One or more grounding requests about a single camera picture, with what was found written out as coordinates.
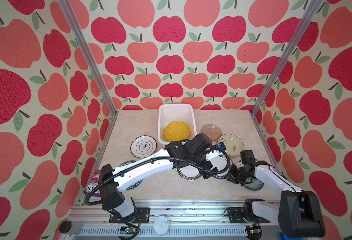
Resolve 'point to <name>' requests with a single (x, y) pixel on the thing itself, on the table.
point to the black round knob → (65, 227)
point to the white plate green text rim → (135, 185)
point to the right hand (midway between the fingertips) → (228, 176)
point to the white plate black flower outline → (143, 146)
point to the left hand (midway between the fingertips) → (216, 165)
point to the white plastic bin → (168, 112)
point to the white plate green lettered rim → (222, 165)
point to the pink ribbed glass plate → (212, 131)
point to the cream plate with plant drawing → (233, 144)
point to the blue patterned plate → (253, 183)
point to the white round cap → (161, 226)
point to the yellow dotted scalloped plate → (176, 130)
